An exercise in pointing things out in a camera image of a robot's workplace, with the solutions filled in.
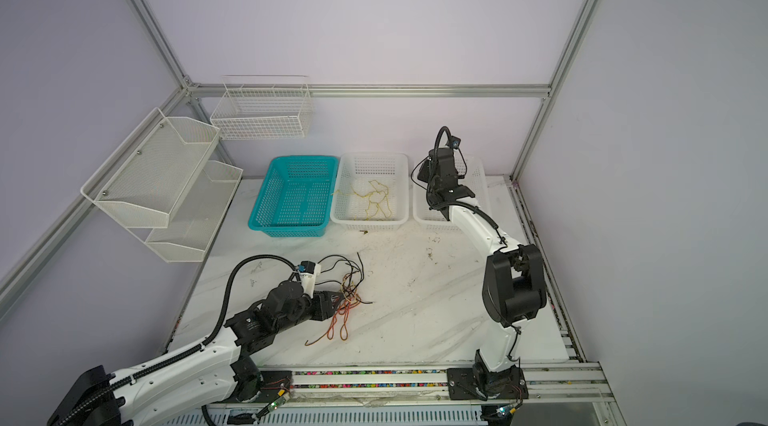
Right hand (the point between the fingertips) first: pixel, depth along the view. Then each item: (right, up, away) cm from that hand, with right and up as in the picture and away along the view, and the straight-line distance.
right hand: (428, 159), depth 89 cm
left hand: (-27, -39, -8) cm, 48 cm away
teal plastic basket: (-48, -11, +26) cm, 56 cm away
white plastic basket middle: (-19, -8, +26) cm, 33 cm away
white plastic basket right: (+2, -19, +6) cm, 20 cm away
